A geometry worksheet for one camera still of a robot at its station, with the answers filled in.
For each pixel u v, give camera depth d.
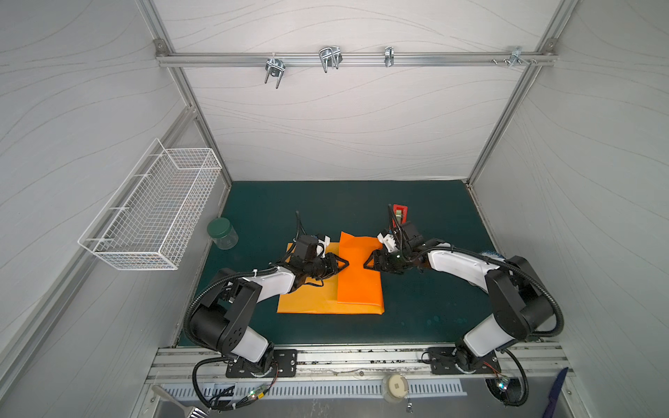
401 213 1.01
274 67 0.79
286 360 0.75
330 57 0.77
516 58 0.77
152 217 0.69
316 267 0.76
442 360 0.73
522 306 0.45
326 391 0.70
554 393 0.70
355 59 0.78
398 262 0.77
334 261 0.80
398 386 0.61
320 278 0.80
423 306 0.83
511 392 0.72
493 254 0.93
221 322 0.44
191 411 0.66
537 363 0.74
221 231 0.91
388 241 0.84
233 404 0.66
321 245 0.75
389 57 0.78
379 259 0.80
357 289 0.86
